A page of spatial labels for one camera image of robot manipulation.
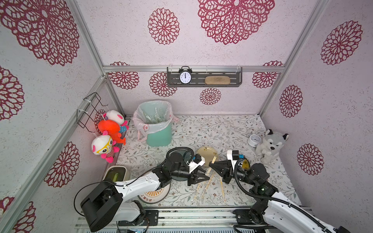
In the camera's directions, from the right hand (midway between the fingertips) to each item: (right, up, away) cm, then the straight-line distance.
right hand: (210, 164), depth 64 cm
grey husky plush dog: (+38, +5, +19) cm, 42 cm away
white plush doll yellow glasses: (-56, +7, +15) cm, 58 cm away
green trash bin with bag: (-33, +22, +35) cm, 53 cm away
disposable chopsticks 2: (0, -18, +21) cm, 27 cm away
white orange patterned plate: (-27, -22, +17) cm, 38 cm away
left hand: (0, -8, +6) cm, 10 cm away
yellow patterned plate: (+13, +1, -6) cm, 15 cm away
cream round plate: (+5, 0, +34) cm, 34 cm away
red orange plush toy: (-55, +16, +24) cm, 62 cm away
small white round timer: (+36, +8, +36) cm, 52 cm away
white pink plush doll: (-55, +23, +30) cm, 66 cm away
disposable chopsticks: (0, -5, +3) cm, 6 cm away
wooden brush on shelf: (+9, +46, +25) cm, 53 cm away
